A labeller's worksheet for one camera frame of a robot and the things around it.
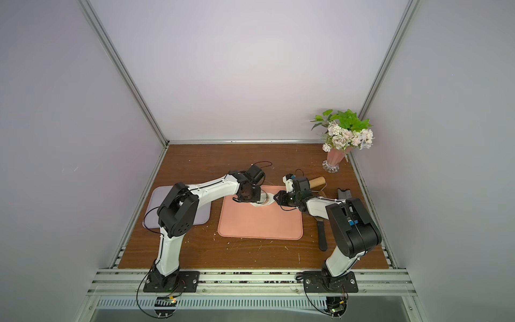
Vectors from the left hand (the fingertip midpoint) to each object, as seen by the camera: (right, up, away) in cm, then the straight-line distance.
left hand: (260, 198), depth 94 cm
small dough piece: (+3, 0, -3) cm, 4 cm away
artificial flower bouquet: (+37, +32, -9) cm, 50 cm away
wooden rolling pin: (+29, +8, +6) cm, 30 cm away
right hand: (+8, +3, 0) cm, 8 cm away
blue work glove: (+41, +2, +1) cm, 41 cm away
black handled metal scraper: (+27, -14, -10) cm, 32 cm away
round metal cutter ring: (+4, +1, -1) cm, 4 cm away
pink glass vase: (+37, +20, +3) cm, 42 cm away
